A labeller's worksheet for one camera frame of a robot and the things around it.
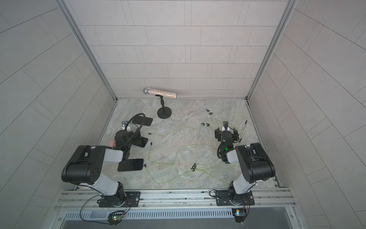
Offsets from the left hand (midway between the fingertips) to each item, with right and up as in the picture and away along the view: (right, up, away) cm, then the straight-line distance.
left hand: (134, 127), depth 95 cm
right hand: (+62, 0, 0) cm, 62 cm away
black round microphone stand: (+18, +9, +13) cm, 24 cm away
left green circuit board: (+3, -39, -30) cm, 49 cm away
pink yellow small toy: (-11, -9, -7) cm, 16 cm away
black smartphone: (+4, -11, +1) cm, 12 cm away
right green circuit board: (+62, -39, -27) cm, 78 cm away
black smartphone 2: (+4, -21, -11) cm, 24 cm away
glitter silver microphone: (+10, +24, -4) cm, 26 cm away
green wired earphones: (+40, -22, -14) cm, 48 cm away
